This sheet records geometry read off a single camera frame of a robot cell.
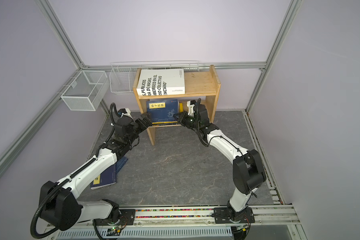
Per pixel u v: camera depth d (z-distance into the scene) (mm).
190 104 774
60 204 393
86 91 968
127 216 738
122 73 946
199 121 654
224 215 739
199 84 744
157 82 682
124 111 703
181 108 893
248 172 462
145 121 720
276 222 727
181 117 723
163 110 839
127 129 602
